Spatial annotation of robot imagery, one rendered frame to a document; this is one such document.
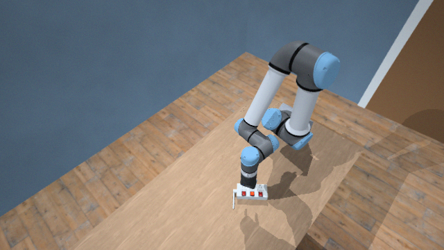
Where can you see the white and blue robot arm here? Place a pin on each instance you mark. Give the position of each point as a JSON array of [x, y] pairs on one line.
[[316, 69]]

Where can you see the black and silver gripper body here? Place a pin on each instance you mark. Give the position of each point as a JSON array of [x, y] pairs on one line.
[[248, 180]]

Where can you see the light grey power strip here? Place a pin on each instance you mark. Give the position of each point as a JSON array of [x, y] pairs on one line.
[[259, 193]]

